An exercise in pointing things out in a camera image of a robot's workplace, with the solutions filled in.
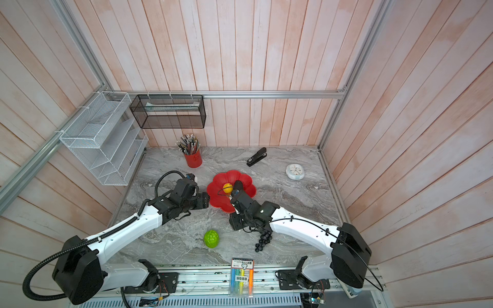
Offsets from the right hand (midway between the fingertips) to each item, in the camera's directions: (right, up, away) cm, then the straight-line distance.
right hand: (233, 221), depth 80 cm
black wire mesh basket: (-37, +54, +25) cm, 71 cm away
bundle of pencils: (-24, +35, +19) cm, 46 cm away
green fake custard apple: (-9, -7, -2) cm, 11 cm away
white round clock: (+34, +20, +26) cm, 47 cm away
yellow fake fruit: (-4, +12, +17) cm, 22 cm away
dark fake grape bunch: (+14, -8, +2) cm, 16 cm away
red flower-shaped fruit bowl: (-9, +8, +15) cm, 20 cm away
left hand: (-14, +8, +4) cm, 17 cm away
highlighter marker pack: (+4, -20, -7) cm, 21 cm away
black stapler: (+15, +30, +35) cm, 48 cm away
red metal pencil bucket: (-25, +27, +30) cm, 47 cm away
